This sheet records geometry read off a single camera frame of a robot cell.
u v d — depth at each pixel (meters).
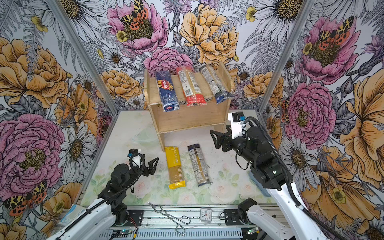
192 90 0.66
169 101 0.61
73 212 0.76
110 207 0.58
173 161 0.92
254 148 0.44
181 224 0.73
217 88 0.67
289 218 0.38
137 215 0.75
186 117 0.92
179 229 0.72
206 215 0.74
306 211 0.38
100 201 0.55
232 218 0.74
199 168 0.88
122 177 0.61
